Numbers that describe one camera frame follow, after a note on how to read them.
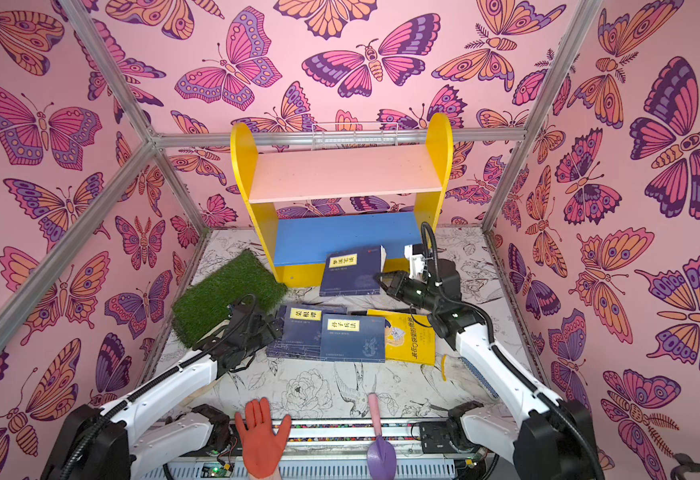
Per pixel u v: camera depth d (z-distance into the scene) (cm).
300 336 86
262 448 72
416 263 71
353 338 85
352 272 81
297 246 96
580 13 70
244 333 66
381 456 70
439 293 58
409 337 88
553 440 39
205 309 95
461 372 84
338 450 73
